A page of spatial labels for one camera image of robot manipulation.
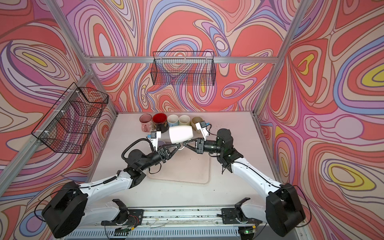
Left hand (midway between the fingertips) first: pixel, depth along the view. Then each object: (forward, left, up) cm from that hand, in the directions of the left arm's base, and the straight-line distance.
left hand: (180, 148), depth 67 cm
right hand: (+1, -2, -2) cm, 3 cm away
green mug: (+36, +1, -21) cm, 42 cm away
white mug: (+3, 0, +7) cm, 7 cm away
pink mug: (+35, +28, -19) cm, 49 cm away
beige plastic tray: (+4, -1, -28) cm, 28 cm away
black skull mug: (+31, +17, -18) cm, 39 cm away
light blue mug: (+35, +9, -20) cm, 41 cm away
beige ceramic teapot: (+35, -7, -21) cm, 42 cm away
